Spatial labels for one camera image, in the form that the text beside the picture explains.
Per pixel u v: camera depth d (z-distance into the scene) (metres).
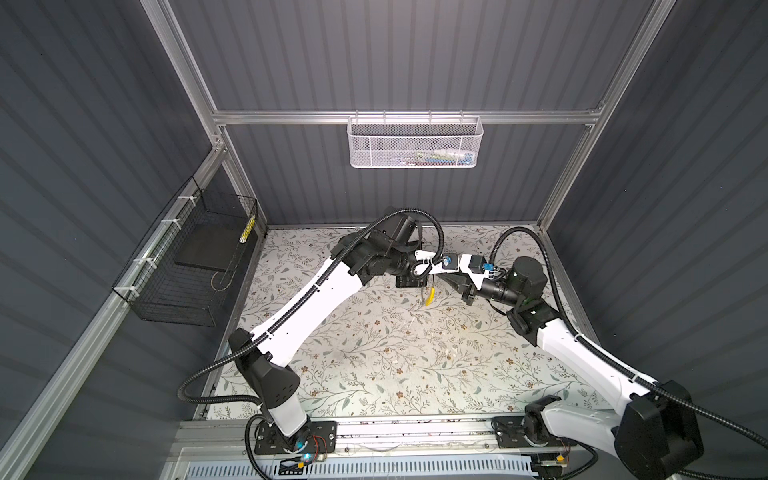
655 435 0.40
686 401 0.41
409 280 0.62
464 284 0.64
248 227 0.83
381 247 0.52
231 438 0.75
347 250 0.48
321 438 0.72
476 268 0.58
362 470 0.77
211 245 0.76
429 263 0.56
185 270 0.73
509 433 0.74
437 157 0.93
